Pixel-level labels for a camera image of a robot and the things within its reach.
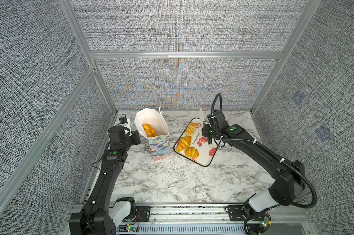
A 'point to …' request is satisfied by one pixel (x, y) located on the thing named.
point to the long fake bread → (150, 131)
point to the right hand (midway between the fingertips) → (204, 129)
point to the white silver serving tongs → (210, 144)
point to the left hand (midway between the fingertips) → (137, 131)
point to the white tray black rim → (192, 144)
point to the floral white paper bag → (150, 123)
